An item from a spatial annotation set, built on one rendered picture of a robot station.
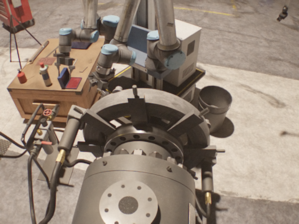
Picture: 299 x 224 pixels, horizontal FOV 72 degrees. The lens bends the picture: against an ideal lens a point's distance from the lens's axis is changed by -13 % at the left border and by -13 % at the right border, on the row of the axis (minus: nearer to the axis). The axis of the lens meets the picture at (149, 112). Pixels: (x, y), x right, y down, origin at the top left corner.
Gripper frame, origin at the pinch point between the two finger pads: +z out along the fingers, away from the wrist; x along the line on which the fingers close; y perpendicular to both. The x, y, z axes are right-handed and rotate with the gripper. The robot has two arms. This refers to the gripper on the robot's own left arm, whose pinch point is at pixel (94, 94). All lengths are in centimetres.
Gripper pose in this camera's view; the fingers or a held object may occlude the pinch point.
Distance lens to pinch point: 149.7
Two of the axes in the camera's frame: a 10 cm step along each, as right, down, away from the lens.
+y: -6.6, 1.7, -7.3
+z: -3.7, 7.7, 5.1
